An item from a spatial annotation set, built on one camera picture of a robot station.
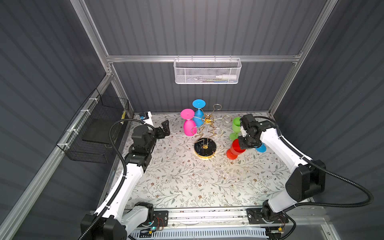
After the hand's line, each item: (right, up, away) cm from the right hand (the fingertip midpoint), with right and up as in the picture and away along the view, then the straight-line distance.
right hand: (246, 145), depth 84 cm
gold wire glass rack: (-22, -4, +14) cm, 27 cm away
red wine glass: (-8, -5, 0) cm, 9 cm away
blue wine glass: (-27, +15, -5) cm, 31 cm away
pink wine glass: (-32, +10, +1) cm, 34 cm away
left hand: (-46, +13, -10) cm, 49 cm away
